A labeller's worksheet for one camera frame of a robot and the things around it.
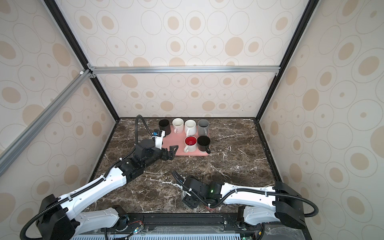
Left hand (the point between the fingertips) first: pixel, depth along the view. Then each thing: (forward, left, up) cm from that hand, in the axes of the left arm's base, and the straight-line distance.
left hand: (174, 143), depth 75 cm
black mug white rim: (+27, +12, -18) cm, 35 cm away
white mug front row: (+14, -7, -21) cm, 26 cm away
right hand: (-20, -7, -18) cm, 27 cm away
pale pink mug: (+28, +2, -17) cm, 33 cm away
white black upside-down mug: (+11, -15, -16) cm, 25 cm away
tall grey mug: (+23, -15, -14) cm, 31 cm away
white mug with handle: (+24, -7, -16) cm, 30 cm away
